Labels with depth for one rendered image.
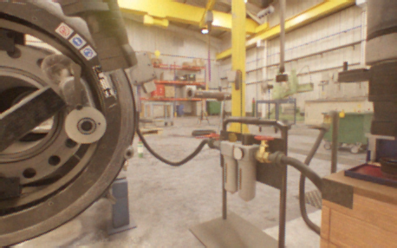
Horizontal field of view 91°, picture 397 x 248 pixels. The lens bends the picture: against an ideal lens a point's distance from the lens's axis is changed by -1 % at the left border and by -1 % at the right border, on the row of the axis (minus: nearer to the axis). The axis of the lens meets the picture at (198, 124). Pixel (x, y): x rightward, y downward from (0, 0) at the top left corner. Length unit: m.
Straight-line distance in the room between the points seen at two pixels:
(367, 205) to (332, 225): 0.08
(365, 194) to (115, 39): 0.56
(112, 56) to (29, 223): 0.53
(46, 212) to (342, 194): 0.75
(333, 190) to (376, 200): 0.07
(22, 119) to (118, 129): 0.25
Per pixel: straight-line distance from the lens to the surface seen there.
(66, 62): 0.76
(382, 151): 0.65
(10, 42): 0.86
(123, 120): 0.71
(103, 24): 0.47
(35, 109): 0.69
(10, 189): 0.88
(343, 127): 3.34
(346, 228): 0.51
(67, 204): 0.76
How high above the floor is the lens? 0.61
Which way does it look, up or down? 4 degrees down
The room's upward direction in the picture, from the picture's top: 1 degrees counter-clockwise
